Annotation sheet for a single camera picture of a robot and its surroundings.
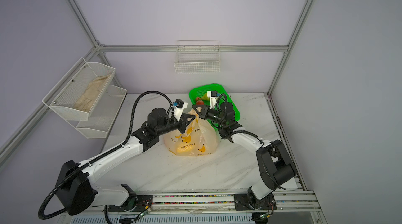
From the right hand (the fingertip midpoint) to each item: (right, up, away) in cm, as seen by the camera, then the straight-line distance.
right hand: (191, 107), depth 77 cm
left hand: (+1, -5, -2) cm, 6 cm away
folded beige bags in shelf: (-52, +2, -2) cm, 52 cm away
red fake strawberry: (+2, +4, +33) cm, 34 cm away
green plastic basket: (+2, +12, +38) cm, 40 cm away
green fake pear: (+7, +7, +37) cm, 38 cm away
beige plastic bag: (+4, -18, +8) cm, 20 cm away
